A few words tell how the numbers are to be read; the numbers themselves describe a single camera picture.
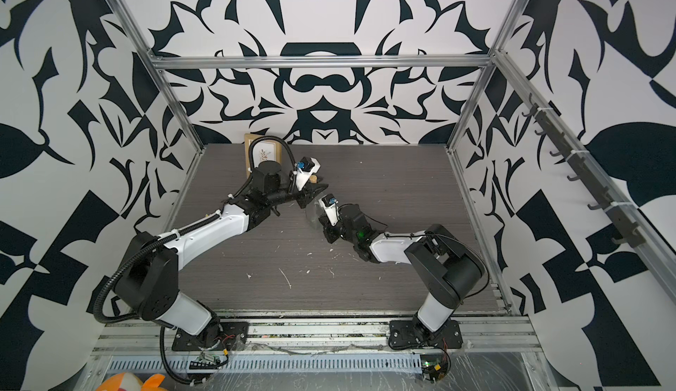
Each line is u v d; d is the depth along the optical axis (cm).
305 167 68
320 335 76
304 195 72
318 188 76
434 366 71
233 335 73
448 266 47
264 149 102
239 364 71
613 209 51
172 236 48
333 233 80
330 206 78
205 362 73
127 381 63
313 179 74
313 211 86
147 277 44
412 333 67
